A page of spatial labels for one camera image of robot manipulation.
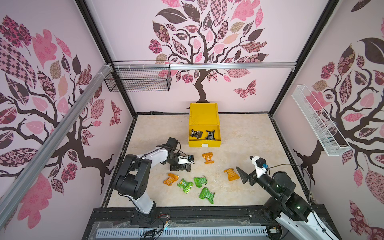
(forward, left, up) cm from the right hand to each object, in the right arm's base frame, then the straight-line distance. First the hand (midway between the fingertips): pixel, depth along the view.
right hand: (244, 163), depth 72 cm
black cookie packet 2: (+21, +23, -3) cm, 32 cm away
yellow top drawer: (+14, +21, -1) cm, 25 cm away
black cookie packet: (+20, +15, -3) cm, 25 cm away
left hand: (+8, +35, -19) cm, 41 cm away
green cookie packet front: (-8, +19, -19) cm, 28 cm away
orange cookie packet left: (0, +38, -18) cm, 42 cm away
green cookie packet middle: (-2, +22, -18) cm, 29 cm away
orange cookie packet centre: (+14, +16, -18) cm, 28 cm away
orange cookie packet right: (+1, +3, -19) cm, 19 cm away
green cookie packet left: (-4, +30, -18) cm, 36 cm away
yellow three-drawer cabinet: (+31, +19, +2) cm, 36 cm away
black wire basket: (+55, +60, +16) cm, 83 cm away
